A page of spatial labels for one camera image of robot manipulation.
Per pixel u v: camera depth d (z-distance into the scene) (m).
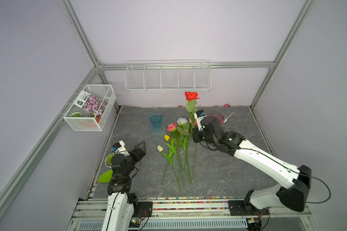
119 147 0.69
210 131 0.54
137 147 0.70
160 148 0.94
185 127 1.02
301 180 0.40
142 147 0.74
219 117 0.87
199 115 0.64
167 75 0.99
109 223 0.46
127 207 0.62
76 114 0.71
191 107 0.74
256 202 0.62
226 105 1.24
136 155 0.69
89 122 0.72
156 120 0.91
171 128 1.03
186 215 0.72
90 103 0.75
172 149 0.94
